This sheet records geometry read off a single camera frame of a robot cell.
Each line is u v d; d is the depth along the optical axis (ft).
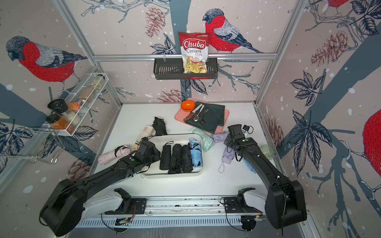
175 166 2.70
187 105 3.77
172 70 3.50
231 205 2.39
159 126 3.31
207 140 3.04
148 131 3.27
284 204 1.24
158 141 3.14
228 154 2.94
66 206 1.32
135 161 2.07
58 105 2.03
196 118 3.62
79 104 2.31
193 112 3.74
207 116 3.67
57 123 1.97
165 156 2.88
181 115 3.74
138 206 2.39
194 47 2.69
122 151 2.91
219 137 3.11
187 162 2.74
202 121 3.52
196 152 2.87
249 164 2.74
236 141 2.11
